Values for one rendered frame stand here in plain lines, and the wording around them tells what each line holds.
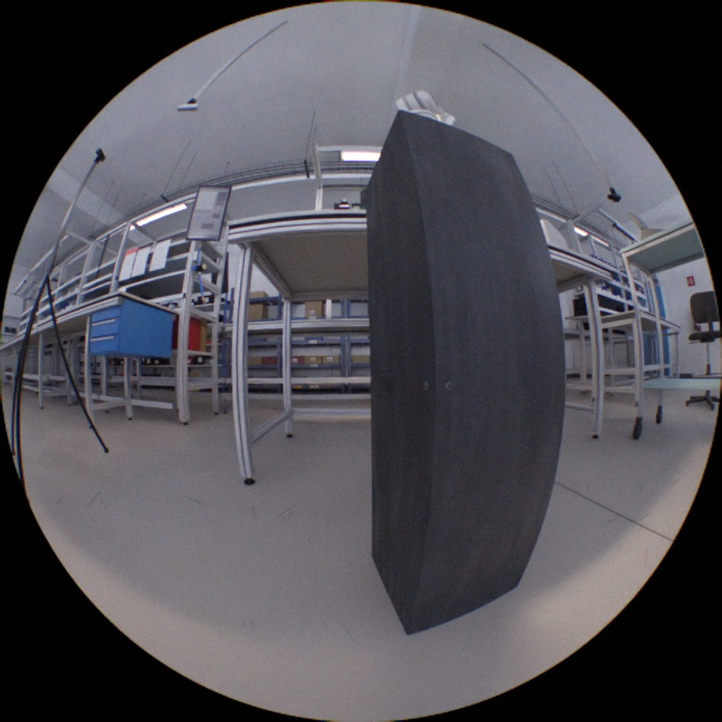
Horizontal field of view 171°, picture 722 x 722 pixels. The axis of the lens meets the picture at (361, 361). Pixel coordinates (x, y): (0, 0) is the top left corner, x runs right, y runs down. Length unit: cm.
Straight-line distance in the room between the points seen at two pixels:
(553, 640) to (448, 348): 52
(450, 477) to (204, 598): 52
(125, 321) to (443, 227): 175
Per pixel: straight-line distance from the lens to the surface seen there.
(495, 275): 30
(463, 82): 378
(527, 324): 32
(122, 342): 177
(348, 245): 109
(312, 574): 60
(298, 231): 89
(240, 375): 90
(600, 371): 160
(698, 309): 299
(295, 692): 46
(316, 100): 376
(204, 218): 215
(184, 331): 215
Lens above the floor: 44
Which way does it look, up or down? 2 degrees up
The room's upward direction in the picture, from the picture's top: 1 degrees counter-clockwise
